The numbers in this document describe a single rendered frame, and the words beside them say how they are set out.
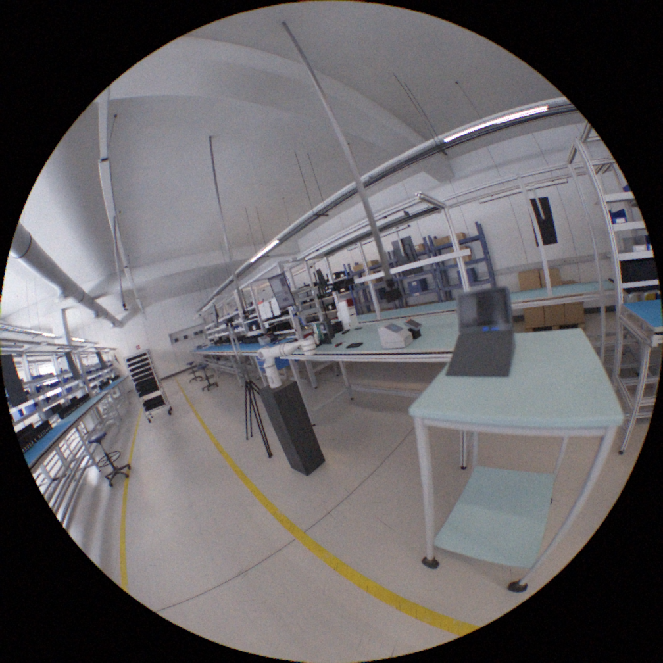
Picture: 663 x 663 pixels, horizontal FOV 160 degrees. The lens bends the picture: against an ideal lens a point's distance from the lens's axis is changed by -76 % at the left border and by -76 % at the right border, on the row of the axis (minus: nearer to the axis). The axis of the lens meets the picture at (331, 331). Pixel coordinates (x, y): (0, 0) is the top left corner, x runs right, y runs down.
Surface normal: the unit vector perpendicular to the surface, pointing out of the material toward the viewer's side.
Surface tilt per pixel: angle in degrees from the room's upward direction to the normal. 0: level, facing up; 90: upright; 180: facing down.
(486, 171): 90
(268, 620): 0
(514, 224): 90
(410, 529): 0
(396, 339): 90
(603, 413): 0
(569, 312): 90
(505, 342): 24
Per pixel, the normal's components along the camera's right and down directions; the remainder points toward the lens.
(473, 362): -0.54, -0.75
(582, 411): -0.27, -0.95
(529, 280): -0.70, 0.29
